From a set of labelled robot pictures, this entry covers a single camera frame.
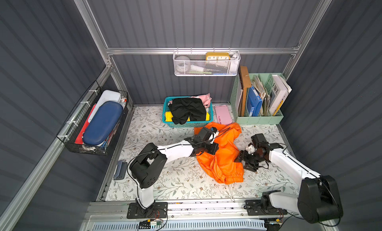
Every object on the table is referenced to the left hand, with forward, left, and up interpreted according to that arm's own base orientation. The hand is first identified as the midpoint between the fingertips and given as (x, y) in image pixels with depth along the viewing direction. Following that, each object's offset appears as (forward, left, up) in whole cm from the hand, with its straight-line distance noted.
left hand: (220, 150), depth 86 cm
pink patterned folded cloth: (+37, +7, +7) cm, 38 cm away
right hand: (-7, -12, -3) cm, 14 cm away
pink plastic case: (+34, -7, -6) cm, 35 cm away
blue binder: (+29, -25, +11) cm, 40 cm away
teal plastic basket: (+42, +35, +1) cm, 55 cm away
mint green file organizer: (+38, -31, +16) cm, 52 cm away
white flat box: (+18, +62, +27) cm, 70 cm away
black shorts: (+26, +23, +9) cm, 36 cm away
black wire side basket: (-6, +67, +27) cm, 73 cm away
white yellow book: (+32, -40, +17) cm, 54 cm away
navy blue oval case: (+3, +57, +26) cm, 62 cm away
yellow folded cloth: (+26, +33, +2) cm, 42 cm away
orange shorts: (-7, -1, -4) cm, 8 cm away
